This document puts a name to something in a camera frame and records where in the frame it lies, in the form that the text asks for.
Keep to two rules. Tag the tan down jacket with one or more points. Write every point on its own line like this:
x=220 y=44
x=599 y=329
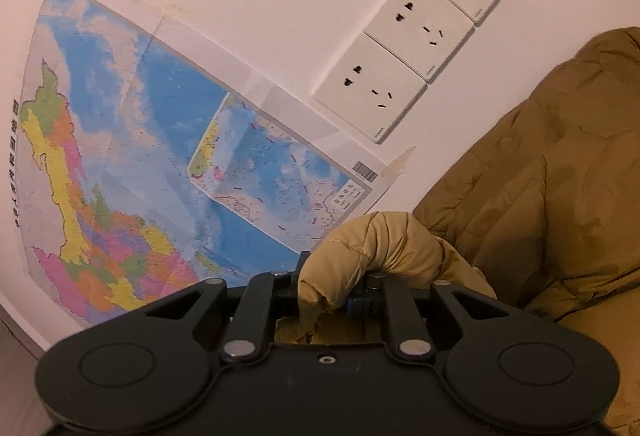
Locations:
x=550 y=216

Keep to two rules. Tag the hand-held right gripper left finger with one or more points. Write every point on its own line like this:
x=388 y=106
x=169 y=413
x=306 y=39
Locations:
x=262 y=311

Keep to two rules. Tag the colourful wall map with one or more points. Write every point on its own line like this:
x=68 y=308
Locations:
x=150 y=141

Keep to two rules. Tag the clear tape piece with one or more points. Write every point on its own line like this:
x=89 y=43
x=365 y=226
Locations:
x=397 y=165

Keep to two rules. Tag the white wall power socket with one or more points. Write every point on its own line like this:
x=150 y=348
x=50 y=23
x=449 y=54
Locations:
x=370 y=89
x=420 y=26

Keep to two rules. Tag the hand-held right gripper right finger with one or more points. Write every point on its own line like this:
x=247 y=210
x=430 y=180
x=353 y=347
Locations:
x=358 y=307

